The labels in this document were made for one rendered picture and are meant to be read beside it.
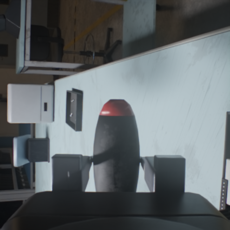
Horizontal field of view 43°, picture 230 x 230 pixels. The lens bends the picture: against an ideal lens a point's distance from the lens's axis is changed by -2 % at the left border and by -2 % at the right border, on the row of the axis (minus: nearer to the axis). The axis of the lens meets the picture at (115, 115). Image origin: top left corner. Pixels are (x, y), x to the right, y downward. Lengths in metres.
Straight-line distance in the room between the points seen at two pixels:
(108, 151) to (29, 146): 0.95
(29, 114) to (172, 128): 0.72
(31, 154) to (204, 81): 0.90
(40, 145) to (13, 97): 0.22
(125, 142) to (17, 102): 0.83
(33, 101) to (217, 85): 0.79
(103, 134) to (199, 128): 0.12
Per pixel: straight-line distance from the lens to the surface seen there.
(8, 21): 1.68
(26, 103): 0.98
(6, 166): 3.94
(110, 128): 0.16
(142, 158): 0.17
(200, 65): 0.27
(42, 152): 1.11
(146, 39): 1.96
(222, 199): 0.22
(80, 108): 0.63
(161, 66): 0.32
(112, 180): 0.16
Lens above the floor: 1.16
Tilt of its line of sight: 21 degrees down
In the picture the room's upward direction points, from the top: 90 degrees counter-clockwise
